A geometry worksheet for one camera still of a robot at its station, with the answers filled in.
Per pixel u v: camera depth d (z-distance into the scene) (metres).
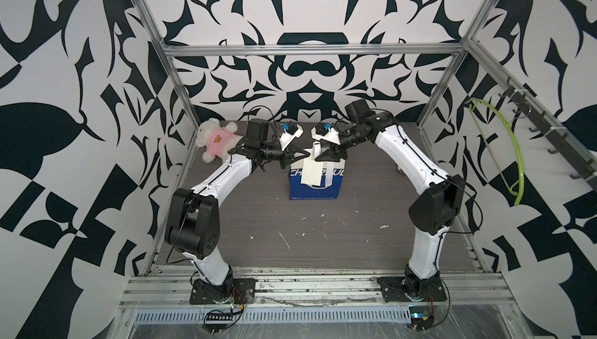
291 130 0.70
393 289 0.73
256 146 0.69
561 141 0.55
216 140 1.02
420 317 0.71
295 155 0.76
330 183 0.84
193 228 0.46
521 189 0.66
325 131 0.66
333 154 0.70
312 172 0.78
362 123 0.63
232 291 0.69
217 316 0.73
